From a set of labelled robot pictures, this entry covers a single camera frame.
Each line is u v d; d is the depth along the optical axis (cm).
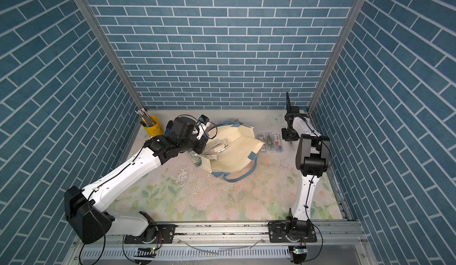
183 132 58
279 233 73
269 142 104
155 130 99
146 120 99
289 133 89
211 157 92
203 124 67
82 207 39
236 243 72
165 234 73
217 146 96
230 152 98
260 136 105
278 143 102
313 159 58
